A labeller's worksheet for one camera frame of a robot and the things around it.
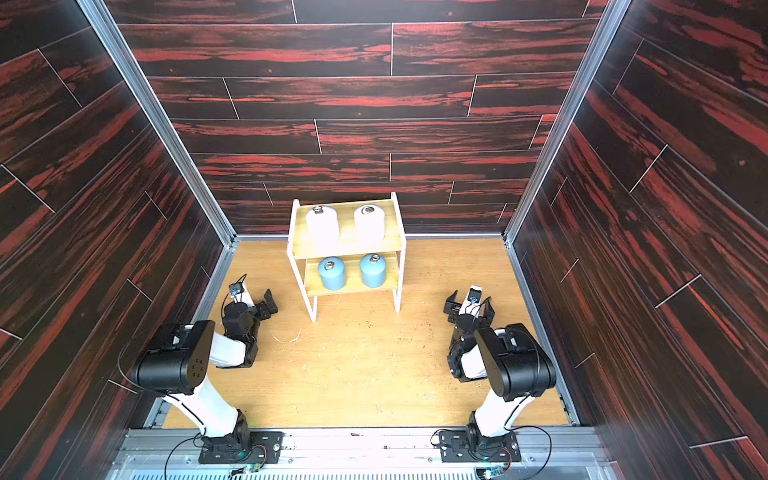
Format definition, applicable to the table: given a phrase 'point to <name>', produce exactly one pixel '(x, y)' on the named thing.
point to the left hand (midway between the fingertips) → (257, 293)
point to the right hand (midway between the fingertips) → (479, 298)
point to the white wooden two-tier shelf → (346, 246)
